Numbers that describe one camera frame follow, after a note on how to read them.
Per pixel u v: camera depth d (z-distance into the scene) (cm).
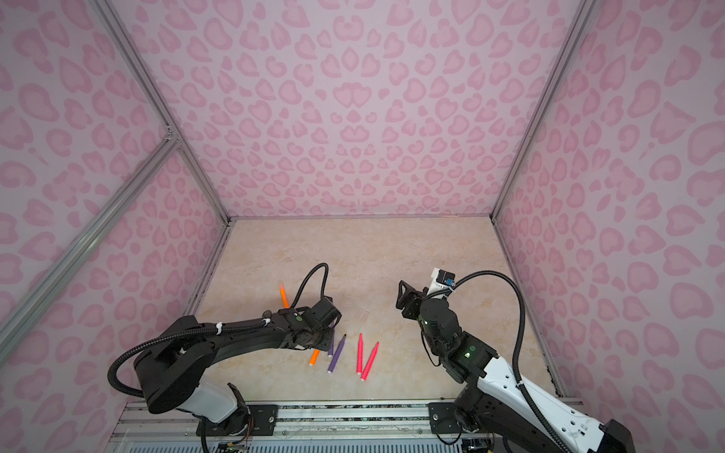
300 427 73
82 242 63
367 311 93
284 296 97
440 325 52
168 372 43
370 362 82
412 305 65
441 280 63
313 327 67
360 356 84
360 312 93
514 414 55
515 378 48
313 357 84
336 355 84
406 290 68
